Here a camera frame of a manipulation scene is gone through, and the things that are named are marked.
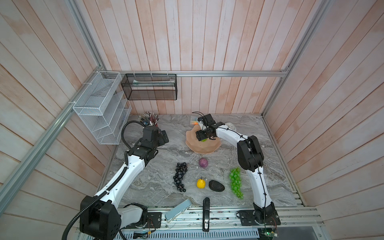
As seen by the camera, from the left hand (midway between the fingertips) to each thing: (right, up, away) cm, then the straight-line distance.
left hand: (158, 137), depth 82 cm
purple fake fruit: (+26, -16, +8) cm, 31 cm away
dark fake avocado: (+32, -26, -2) cm, 42 cm away
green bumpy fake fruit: (+27, -2, +13) cm, 30 cm away
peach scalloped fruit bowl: (+30, -8, +19) cm, 36 cm away
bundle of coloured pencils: (-9, +12, +15) cm, 22 cm away
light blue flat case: (+12, -36, -9) cm, 39 cm away
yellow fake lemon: (+24, -26, 0) cm, 35 cm away
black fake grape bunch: (+13, -18, +4) cm, 23 cm away
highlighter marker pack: (+21, +11, +32) cm, 40 cm away
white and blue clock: (+49, +7, +29) cm, 57 cm away
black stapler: (+26, -37, -10) cm, 46 cm away
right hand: (+26, +2, +23) cm, 35 cm away
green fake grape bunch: (+43, -22, +1) cm, 49 cm away
